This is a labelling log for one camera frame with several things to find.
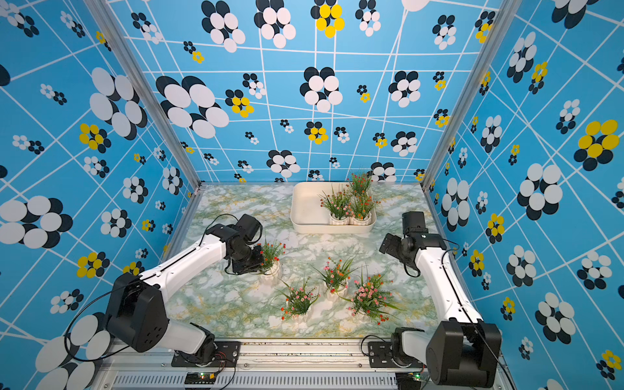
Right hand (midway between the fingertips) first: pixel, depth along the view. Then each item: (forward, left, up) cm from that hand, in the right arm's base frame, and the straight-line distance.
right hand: (400, 251), depth 83 cm
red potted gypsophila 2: (+31, +11, +2) cm, 33 cm away
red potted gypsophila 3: (-6, +45, -4) cm, 46 cm away
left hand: (-4, +47, -3) cm, 47 cm away
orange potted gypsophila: (+18, +12, +3) cm, 22 cm away
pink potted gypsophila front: (-17, +34, +1) cm, 38 cm away
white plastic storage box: (+21, +33, -8) cm, 41 cm away
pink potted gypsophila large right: (-18, +13, +3) cm, 22 cm away
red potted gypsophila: (+17, +21, +4) cm, 27 cm away
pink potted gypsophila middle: (-10, +23, +2) cm, 25 cm away
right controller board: (-35, +1, -13) cm, 38 cm away
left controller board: (-36, +64, -14) cm, 74 cm away
